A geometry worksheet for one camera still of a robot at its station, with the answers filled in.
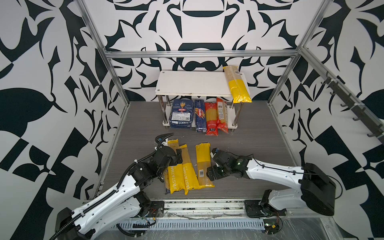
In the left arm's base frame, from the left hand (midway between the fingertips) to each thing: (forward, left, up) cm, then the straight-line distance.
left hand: (174, 148), depth 76 cm
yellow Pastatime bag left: (-7, 0, -13) cm, 15 cm away
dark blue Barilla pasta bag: (+27, -3, -4) cm, 28 cm away
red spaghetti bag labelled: (+26, -28, -6) cm, 39 cm away
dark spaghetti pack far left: (-11, +5, -15) cm, 19 cm away
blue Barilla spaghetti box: (+27, -15, -7) cm, 32 cm away
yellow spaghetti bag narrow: (+5, -15, -15) cm, 22 cm away
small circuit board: (-32, -45, -18) cm, 58 cm away
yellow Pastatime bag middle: (-12, -8, -14) cm, 19 cm away
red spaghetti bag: (+26, -22, -9) cm, 35 cm away
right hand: (-8, -19, -13) cm, 25 cm away
